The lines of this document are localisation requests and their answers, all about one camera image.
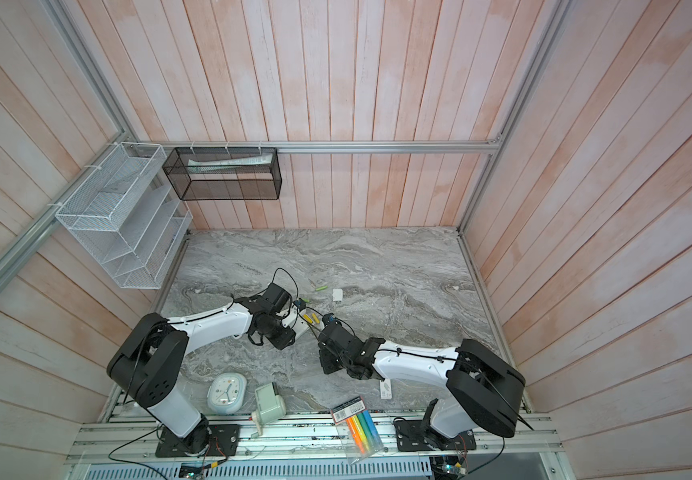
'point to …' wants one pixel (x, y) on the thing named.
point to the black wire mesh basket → (225, 173)
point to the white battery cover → (337, 294)
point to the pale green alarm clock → (226, 392)
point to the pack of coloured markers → (359, 434)
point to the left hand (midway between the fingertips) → (284, 340)
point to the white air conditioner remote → (303, 322)
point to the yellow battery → (315, 318)
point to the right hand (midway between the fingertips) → (324, 355)
